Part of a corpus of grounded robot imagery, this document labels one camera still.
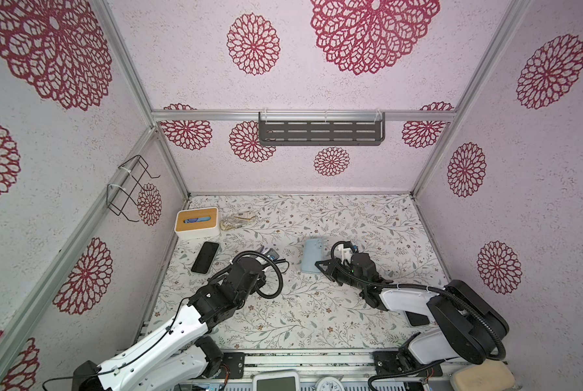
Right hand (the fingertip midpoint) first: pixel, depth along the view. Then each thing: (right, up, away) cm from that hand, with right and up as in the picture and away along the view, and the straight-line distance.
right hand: (314, 261), depth 84 cm
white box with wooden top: (-49, +13, +21) cm, 55 cm away
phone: (-13, +5, -20) cm, 24 cm away
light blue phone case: (0, +2, +7) cm, 7 cm away
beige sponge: (+49, -30, -15) cm, 59 cm away
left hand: (-21, 0, -7) cm, 22 cm away
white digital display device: (-12, -31, -16) cm, 37 cm away
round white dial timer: (+3, -32, -16) cm, 36 cm away
